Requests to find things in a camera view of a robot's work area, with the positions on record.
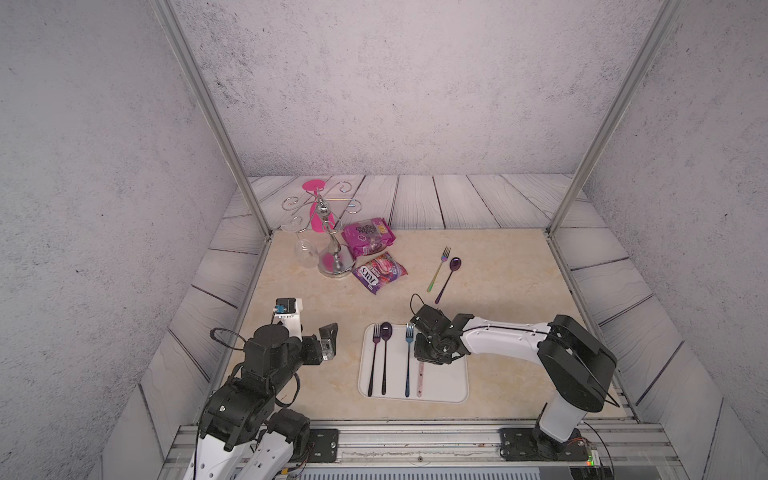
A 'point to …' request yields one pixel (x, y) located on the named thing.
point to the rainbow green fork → (444, 258)
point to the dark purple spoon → (386, 331)
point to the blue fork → (409, 336)
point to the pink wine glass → (322, 219)
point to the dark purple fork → (376, 338)
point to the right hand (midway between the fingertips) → (418, 356)
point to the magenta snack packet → (368, 237)
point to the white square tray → (388, 369)
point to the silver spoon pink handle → (420, 378)
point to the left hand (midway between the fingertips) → (324, 327)
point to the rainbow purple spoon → (455, 264)
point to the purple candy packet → (381, 272)
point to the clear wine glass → (306, 252)
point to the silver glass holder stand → (336, 259)
